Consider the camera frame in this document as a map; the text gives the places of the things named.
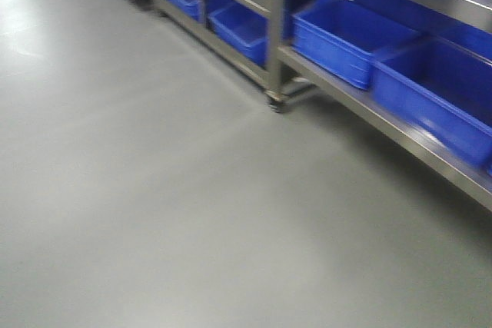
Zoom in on row of blue bins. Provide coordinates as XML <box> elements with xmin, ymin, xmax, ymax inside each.
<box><xmin>155</xmin><ymin>0</ymin><xmax>270</xmax><ymax>68</ymax></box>
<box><xmin>290</xmin><ymin>0</ymin><xmax>492</xmax><ymax>175</ymax></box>

